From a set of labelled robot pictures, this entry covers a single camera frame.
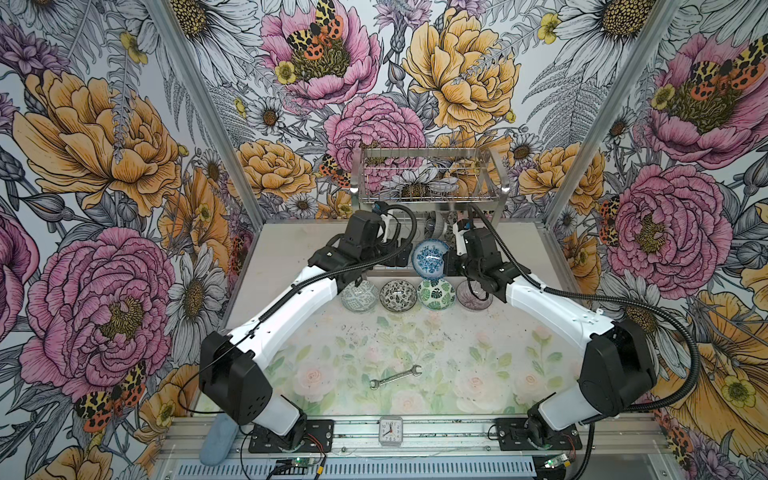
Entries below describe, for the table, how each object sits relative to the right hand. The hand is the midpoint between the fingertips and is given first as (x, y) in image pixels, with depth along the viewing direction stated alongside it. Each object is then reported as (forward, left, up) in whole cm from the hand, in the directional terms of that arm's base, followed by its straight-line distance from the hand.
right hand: (446, 264), depth 87 cm
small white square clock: (-38, +17, -16) cm, 45 cm away
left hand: (-2, +15, +8) cm, 17 cm away
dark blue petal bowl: (+22, 0, -7) cm, 23 cm away
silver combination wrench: (-27, +21, -18) cm, 38 cm away
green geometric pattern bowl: (0, +25, -17) cm, 30 cm away
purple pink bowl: (-3, -9, -16) cm, 18 cm away
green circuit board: (-44, +39, -19) cm, 63 cm away
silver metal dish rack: (+39, -3, 0) cm, 39 cm away
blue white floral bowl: (+3, +5, 0) cm, 5 cm away
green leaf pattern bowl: (0, +1, -17) cm, 17 cm away
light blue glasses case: (-40, +57, -14) cm, 71 cm away
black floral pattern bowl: (0, +14, -16) cm, 21 cm away
